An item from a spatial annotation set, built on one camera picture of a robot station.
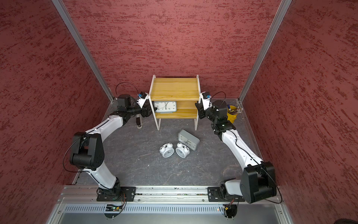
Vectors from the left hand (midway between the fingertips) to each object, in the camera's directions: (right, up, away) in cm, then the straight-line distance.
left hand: (153, 107), depth 89 cm
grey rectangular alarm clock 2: (+23, -21, -1) cm, 31 cm away
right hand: (+27, +1, -8) cm, 28 cm away
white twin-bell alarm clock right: (+19, -27, -7) cm, 33 cm away
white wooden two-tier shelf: (+21, +9, -9) cm, 25 cm away
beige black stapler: (-14, -10, +12) cm, 21 cm away
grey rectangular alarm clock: (+8, 0, 0) cm, 8 cm away
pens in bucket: (+56, -3, +3) cm, 56 cm away
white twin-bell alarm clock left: (+9, -26, -6) cm, 29 cm away
